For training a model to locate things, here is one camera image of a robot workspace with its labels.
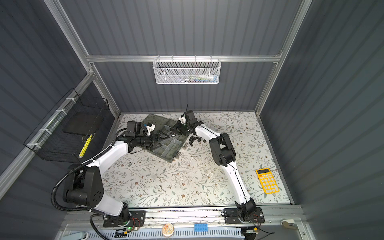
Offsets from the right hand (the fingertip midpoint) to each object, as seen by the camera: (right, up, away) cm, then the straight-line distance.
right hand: (171, 131), depth 100 cm
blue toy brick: (+19, -45, -30) cm, 57 cm away
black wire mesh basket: (-47, -2, -26) cm, 54 cm away
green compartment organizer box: (+1, -7, -3) cm, 8 cm away
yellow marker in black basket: (-35, -7, -31) cm, 47 cm away
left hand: (-1, -5, -15) cm, 16 cm away
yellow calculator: (+57, -28, -15) cm, 66 cm away
